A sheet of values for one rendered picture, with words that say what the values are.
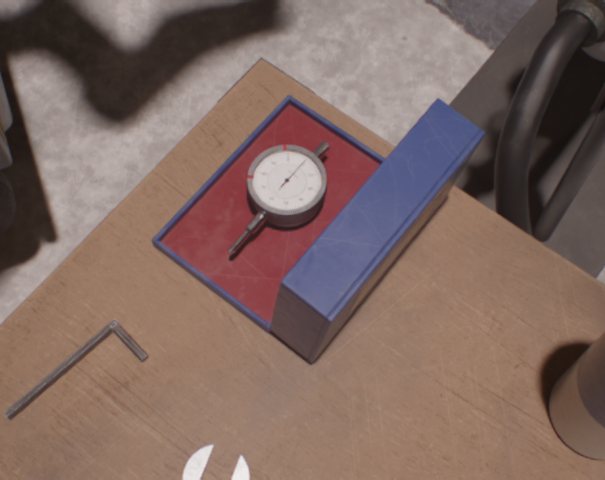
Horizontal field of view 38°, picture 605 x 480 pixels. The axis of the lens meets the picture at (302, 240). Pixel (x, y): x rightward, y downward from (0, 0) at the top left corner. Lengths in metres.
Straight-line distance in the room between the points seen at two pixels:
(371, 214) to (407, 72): 0.79
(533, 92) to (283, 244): 0.27
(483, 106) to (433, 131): 0.73
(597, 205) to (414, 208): 0.73
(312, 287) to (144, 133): 0.78
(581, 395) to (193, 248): 0.29
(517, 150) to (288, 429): 0.33
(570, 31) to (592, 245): 0.47
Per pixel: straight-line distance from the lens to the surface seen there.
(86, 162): 1.25
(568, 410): 0.59
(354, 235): 0.52
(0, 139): 0.92
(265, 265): 0.63
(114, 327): 0.63
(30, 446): 0.63
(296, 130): 0.69
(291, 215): 0.62
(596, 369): 0.53
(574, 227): 1.22
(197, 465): 0.60
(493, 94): 1.29
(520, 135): 0.79
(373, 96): 1.28
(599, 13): 0.83
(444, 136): 0.56
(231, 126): 0.69
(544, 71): 0.79
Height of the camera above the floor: 1.06
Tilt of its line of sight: 65 degrees down
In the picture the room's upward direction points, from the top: straight up
